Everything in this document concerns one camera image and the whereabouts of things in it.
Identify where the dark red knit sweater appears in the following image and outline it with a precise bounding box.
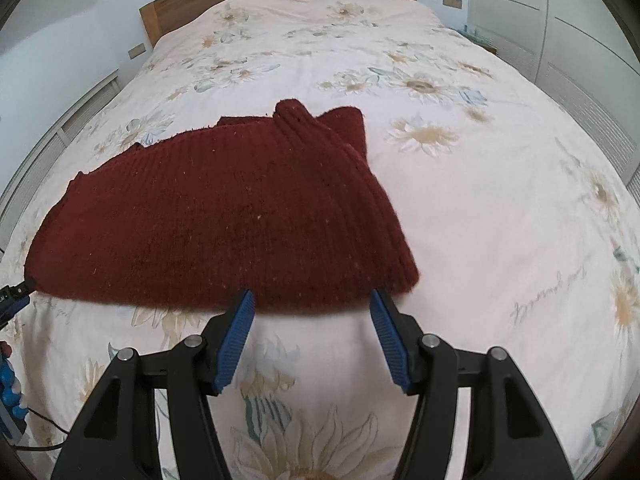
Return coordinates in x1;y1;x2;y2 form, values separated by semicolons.
24;99;420;317

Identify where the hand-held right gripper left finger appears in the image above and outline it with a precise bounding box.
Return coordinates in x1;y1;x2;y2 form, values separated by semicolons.
51;288;256;480

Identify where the wooden nightstand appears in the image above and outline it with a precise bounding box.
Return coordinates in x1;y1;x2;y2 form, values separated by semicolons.
460;25;498;56

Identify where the white wardrobe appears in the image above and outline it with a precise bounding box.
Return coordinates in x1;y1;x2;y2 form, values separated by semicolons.
467;0;640;181

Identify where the black cable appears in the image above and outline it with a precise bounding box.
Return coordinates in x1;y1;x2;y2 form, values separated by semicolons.
15;407;68;453

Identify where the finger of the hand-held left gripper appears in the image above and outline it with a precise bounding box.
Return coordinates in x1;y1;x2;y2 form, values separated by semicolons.
0;280;36;326

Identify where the floral duvet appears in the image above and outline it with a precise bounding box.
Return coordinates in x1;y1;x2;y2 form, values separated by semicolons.
0;0;640;480

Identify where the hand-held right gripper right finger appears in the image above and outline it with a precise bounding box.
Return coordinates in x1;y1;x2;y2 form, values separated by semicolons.
369;288;576;480

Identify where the white louvered cabinet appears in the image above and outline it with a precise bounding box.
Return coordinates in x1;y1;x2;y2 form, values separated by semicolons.
0;69;121;211

